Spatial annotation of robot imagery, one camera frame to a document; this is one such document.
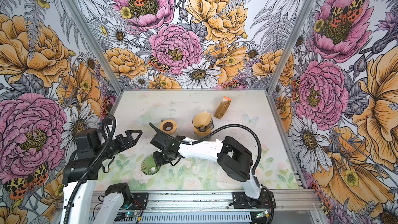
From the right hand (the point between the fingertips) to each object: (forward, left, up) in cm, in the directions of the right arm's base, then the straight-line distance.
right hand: (159, 166), depth 78 cm
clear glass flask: (+38, +11, -9) cm, 41 cm away
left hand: (+6, +8, +15) cm, 18 cm away
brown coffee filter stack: (+37, -35, -1) cm, 51 cm away
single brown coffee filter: (+21, -22, +9) cm, 32 cm away
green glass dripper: (+2, +7, -5) cm, 9 cm away
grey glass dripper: (+19, -22, +3) cm, 30 cm away
